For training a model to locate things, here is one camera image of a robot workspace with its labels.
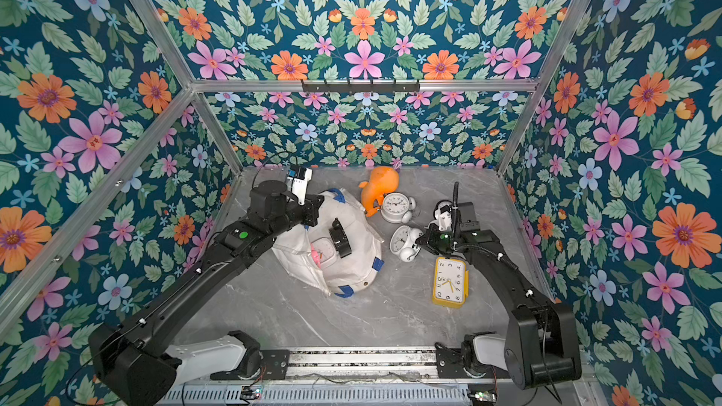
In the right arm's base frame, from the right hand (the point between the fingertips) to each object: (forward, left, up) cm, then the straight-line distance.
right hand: (422, 235), depth 83 cm
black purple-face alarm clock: (0, +25, -3) cm, 25 cm away
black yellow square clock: (-10, -9, -12) cm, 18 cm away
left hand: (+2, +27, +16) cm, 31 cm away
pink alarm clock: (-1, +31, -8) cm, 33 cm away
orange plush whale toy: (+29, +13, -6) cm, 32 cm away
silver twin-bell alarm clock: (+17, +8, -9) cm, 21 cm away
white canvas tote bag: (-9, +24, -10) cm, 28 cm away
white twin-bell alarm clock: (+3, -6, +6) cm, 9 cm away
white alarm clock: (+1, +6, -5) cm, 8 cm away
